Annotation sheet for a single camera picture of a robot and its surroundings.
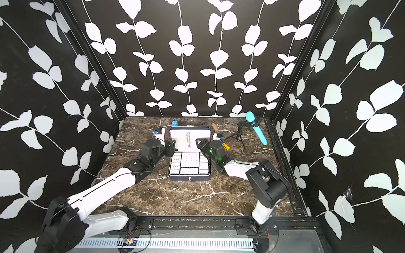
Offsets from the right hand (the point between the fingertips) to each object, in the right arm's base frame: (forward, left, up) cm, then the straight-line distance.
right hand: (195, 139), depth 87 cm
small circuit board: (-46, +30, -17) cm, 57 cm away
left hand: (-4, +11, +6) cm, 13 cm away
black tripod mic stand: (+11, -28, -10) cm, 32 cm away
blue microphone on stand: (+9, -31, +9) cm, 33 cm away
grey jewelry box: (-10, +4, -10) cm, 14 cm away
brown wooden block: (+22, -12, -14) cm, 29 cm away
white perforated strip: (-46, +10, -17) cm, 50 cm away
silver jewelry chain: (+2, +4, -2) cm, 5 cm away
